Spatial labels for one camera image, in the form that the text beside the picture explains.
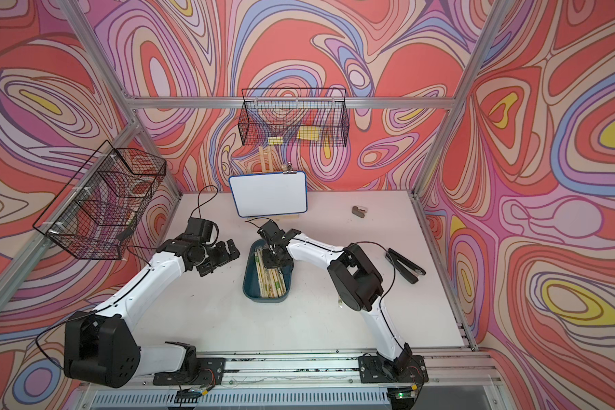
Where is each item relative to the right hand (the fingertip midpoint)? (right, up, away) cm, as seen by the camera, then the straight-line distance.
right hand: (272, 269), depth 93 cm
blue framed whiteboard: (-2, +29, +5) cm, 29 cm away
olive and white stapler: (+35, +21, +18) cm, 45 cm away
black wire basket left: (-49, +20, -20) cm, 57 cm away
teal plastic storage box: (-7, -4, -3) cm, 9 cm away
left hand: (-13, +6, -8) cm, 16 cm away
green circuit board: (-21, -32, -21) cm, 44 cm away
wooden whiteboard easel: (-2, +43, -4) cm, 43 cm away
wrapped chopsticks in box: (0, -3, -4) cm, 5 cm away
